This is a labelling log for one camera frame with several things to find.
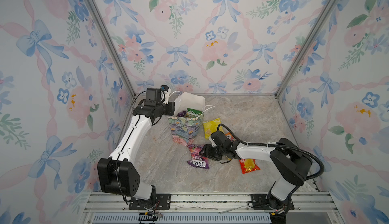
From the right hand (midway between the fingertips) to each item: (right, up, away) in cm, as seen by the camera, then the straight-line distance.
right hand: (201, 154), depth 87 cm
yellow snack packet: (+7, +15, +12) cm, 20 cm away
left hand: (-15, +28, -6) cm, 32 cm away
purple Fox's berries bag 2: (-2, -2, -4) cm, 5 cm away
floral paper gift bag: (-9, +15, -6) cm, 18 cm away
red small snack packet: (+27, -5, -3) cm, 27 cm away
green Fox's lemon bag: (-5, +24, +7) cm, 25 cm away
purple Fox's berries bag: (-12, +23, +7) cm, 27 cm away
